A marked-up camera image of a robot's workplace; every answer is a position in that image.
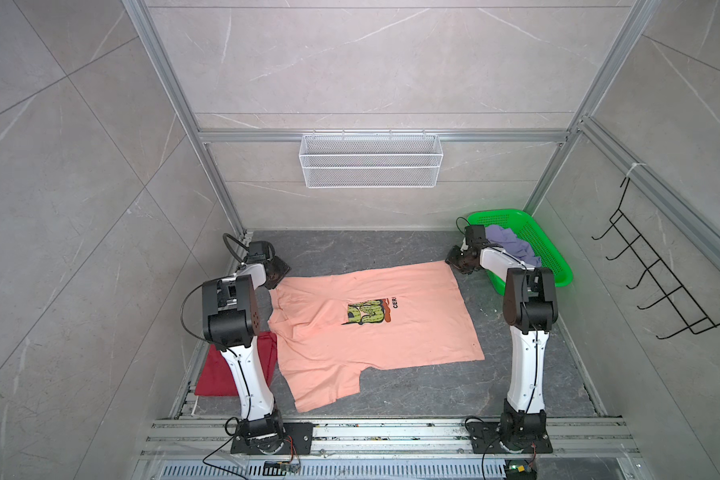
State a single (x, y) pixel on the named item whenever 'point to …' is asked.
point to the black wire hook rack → (688, 309)
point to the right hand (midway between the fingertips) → (448, 257)
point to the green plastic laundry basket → (550, 254)
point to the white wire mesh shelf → (373, 160)
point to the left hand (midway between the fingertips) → (284, 262)
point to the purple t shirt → (512, 244)
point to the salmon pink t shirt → (331, 328)
